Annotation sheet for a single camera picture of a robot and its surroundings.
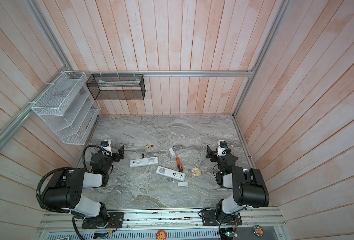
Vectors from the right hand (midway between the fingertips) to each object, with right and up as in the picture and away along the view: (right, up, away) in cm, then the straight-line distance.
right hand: (215, 144), depth 91 cm
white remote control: (-45, -11, +2) cm, 47 cm away
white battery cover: (-21, -22, -5) cm, 31 cm away
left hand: (-62, -2, +1) cm, 62 cm away
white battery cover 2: (-27, -6, +7) cm, 29 cm away
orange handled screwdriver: (-23, -12, 0) cm, 26 cm away
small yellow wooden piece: (-43, -2, +10) cm, 44 cm away
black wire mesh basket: (-68, +41, +15) cm, 81 cm away
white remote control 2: (-28, -17, -3) cm, 33 cm away
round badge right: (+14, -39, -21) cm, 46 cm away
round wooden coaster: (-12, -17, -1) cm, 20 cm away
